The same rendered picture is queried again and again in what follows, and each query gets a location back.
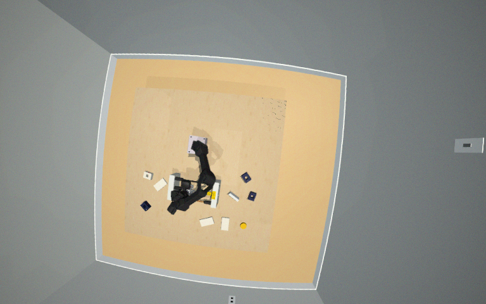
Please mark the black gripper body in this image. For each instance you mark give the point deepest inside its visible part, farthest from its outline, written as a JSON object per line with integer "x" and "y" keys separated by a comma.
{"x": 185, "y": 185}

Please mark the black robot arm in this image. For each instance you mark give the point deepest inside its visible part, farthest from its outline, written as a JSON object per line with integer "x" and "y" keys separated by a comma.
{"x": 179, "y": 202}

